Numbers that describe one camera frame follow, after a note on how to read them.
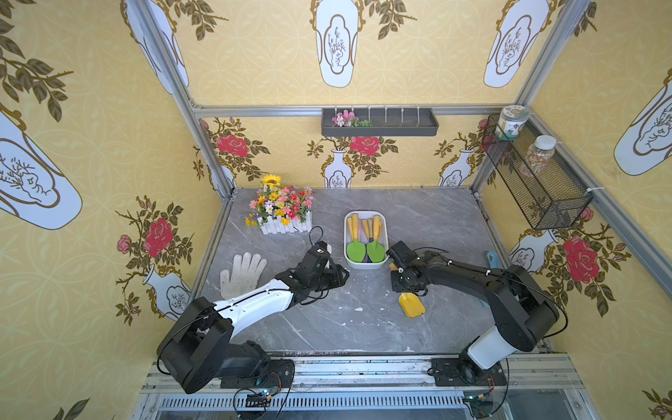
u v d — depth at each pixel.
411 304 0.86
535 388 0.73
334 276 0.75
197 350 0.42
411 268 0.67
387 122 0.92
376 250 0.97
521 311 0.45
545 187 0.83
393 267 0.77
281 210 0.95
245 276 0.94
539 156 0.72
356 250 0.98
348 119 0.88
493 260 0.95
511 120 0.85
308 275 0.66
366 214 1.04
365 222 1.05
